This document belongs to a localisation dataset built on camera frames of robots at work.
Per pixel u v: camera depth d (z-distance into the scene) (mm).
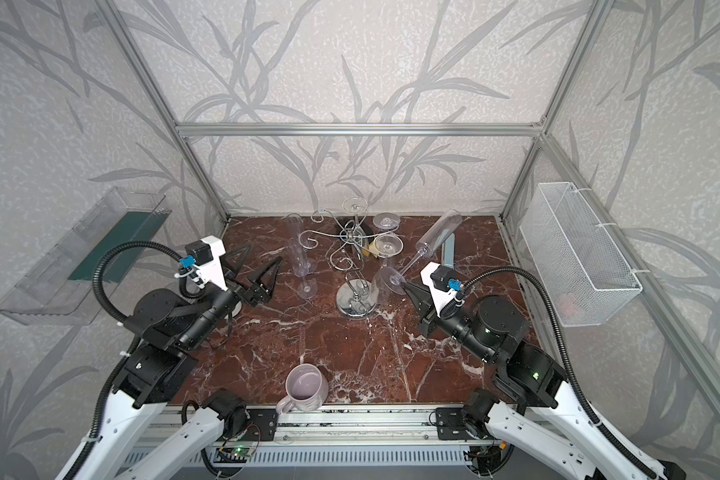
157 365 440
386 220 762
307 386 811
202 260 458
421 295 528
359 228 765
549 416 413
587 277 601
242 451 703
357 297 943
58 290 618
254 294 514
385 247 691
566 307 736
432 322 488
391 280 597
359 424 753
